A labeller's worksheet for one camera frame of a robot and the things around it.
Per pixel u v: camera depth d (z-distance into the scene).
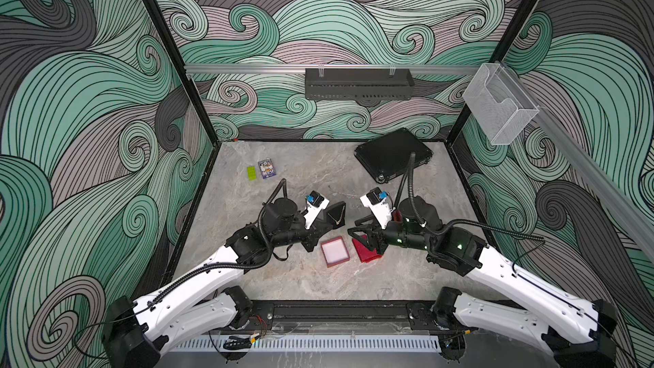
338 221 0.70
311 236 0.61
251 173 1.07
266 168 1.08
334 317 0.75
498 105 0.79
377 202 0.57
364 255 0.87
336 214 0.70
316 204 0.61
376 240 0.56
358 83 0.98
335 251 0.88
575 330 0.39
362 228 0.64
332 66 0.94
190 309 0.54
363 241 0.62
